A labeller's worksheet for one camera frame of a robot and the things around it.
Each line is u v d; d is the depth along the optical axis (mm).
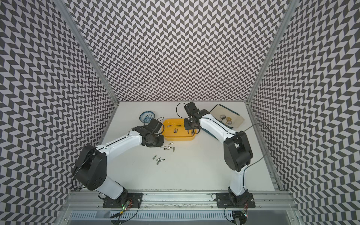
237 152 484
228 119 1057
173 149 920
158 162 847
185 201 752
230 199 656
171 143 926
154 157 870
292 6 667
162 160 866
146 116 1080
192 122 654
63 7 717
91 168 438
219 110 1149
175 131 996
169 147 937
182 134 991
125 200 683
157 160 866
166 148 923
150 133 663
